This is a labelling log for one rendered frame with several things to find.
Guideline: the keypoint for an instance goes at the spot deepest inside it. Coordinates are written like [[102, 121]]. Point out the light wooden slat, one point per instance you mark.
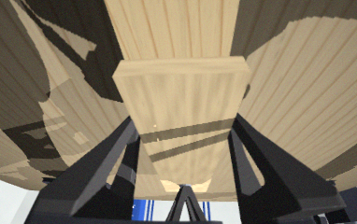
[[183, 110]]

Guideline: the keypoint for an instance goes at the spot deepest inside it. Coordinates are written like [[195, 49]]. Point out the pale yellow flat bar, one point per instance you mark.
[[152, 29]]

